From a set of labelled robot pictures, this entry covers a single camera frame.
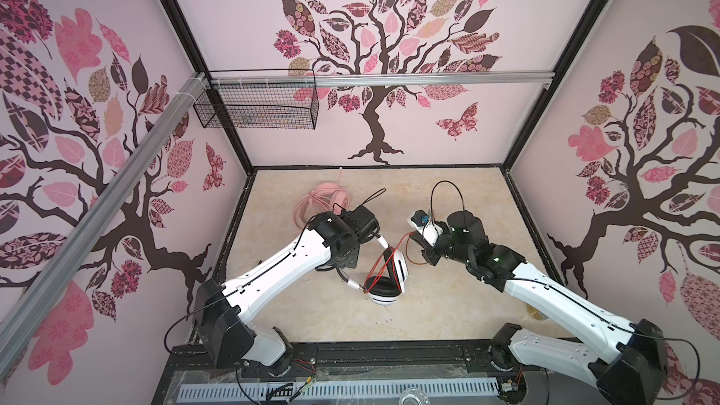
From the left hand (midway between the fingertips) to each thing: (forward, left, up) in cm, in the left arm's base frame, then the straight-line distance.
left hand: (337, 261), depth 75 cm
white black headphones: (-8, -14, -1) cm, 16 cm away
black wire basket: (+52, +27, +17) cm, 61 cm away
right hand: (+7, -21, +5) cm, 23 cm away
